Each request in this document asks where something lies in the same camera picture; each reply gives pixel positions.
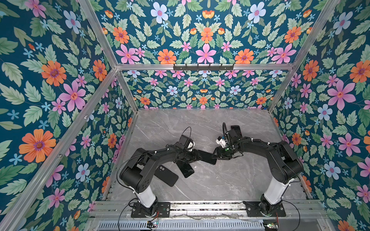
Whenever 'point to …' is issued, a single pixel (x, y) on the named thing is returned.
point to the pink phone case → (237, 129)
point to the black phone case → (166, 175)
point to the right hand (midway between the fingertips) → (214, 156)
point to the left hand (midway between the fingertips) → (202, 156)
